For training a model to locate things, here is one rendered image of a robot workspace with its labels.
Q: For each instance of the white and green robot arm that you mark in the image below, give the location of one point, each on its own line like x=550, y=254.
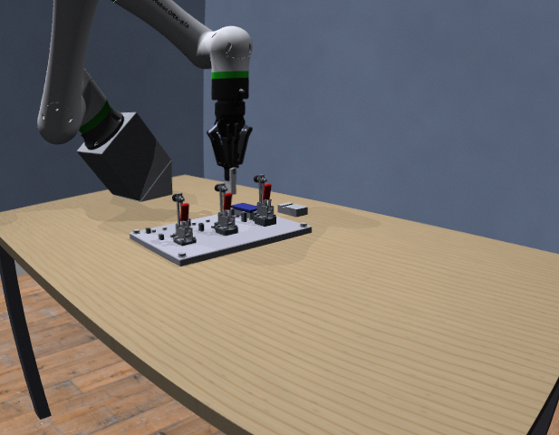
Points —
x=60, y=116

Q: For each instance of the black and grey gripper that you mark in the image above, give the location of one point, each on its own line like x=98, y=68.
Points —
x=226, y=153

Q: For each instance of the blue rectangular block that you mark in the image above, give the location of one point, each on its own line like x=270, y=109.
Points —
x=249, y=209

